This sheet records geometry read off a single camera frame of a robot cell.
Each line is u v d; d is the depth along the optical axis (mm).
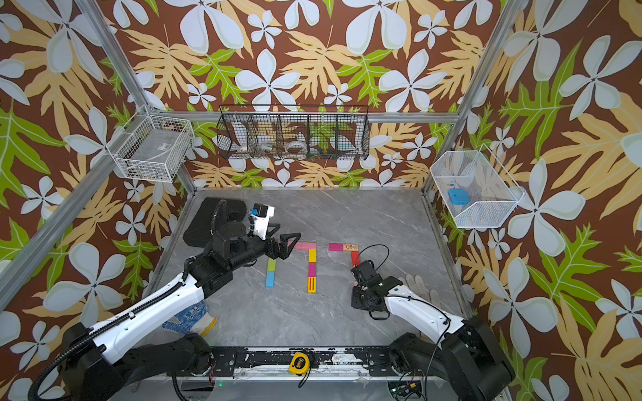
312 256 958
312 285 887
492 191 765
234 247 552
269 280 909
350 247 987
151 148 850
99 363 380
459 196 820
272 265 937
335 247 993
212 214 1026
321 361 751
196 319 813
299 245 688
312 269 953
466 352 404
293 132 975
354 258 978
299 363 721
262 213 616
